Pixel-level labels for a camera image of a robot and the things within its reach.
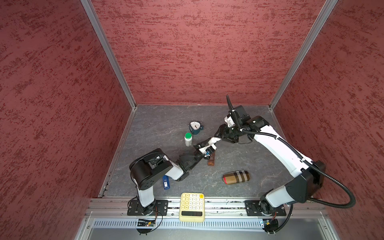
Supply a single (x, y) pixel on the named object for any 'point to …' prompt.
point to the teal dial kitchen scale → (195, 127)
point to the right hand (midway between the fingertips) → (217, 140)
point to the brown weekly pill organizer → (211, 161)
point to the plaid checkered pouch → (236, 177)
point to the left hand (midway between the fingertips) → (211, 141)
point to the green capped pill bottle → (188, 139)
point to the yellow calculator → (192, 208)
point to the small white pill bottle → (213, 140)
